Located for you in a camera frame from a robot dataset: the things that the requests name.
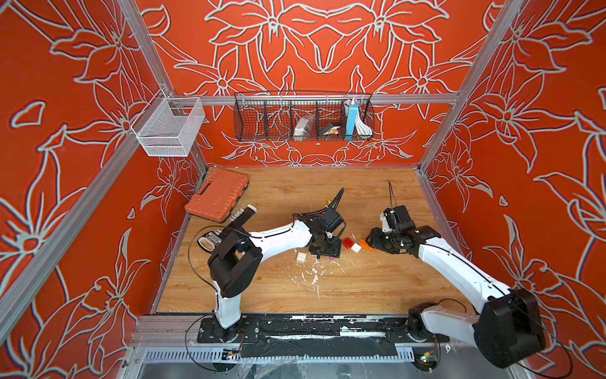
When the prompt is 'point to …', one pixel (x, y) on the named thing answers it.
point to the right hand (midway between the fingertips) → (366, 240)
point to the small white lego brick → (356, 247)
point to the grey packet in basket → (303, 127)
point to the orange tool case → (218, 197)
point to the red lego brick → (348, 242)
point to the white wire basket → (168, 125)
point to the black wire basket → (272, 116)
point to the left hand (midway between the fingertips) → (336, 251)
